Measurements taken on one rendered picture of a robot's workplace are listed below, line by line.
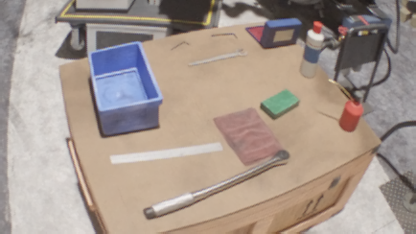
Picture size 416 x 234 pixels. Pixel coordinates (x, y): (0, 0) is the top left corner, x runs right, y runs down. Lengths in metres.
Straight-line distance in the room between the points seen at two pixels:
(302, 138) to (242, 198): 0.31
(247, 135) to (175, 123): 0.21
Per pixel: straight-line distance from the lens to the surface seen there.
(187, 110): 1.35
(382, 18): 2.95
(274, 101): 1.40
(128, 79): 1.46
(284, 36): 1.68
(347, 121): 1.40
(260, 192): 1.17
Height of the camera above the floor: 1.39
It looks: 41 degrees down
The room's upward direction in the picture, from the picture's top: 8 degrees clockwise
